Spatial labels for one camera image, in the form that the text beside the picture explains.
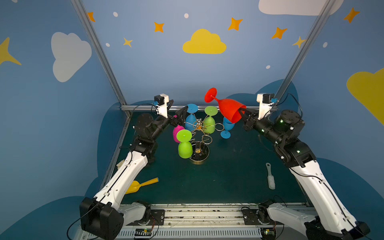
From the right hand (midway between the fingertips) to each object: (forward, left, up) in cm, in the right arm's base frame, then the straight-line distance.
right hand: (242, 107), depth 60 cm
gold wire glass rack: (+5, +16, -45) cm, 48 cm away
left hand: (+4, +27, -2) cm, 28 cm away
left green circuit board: (-41, +43, -48) cm, 77 cm away
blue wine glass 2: (+14, +23, -24) cm, 36 cm away
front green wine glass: (-6, +24, -24) cm, 35 cm away
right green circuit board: (-38, -19, -50) cm, 65 cm away
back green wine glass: (+11, +12, -25) cm, 29 cm away
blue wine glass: (+17, -1, -33) cm, 37 cm away
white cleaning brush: (-12, -26, -46) cm, 54 cm away
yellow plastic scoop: (-20, +53, -45) cm, 72 cm away
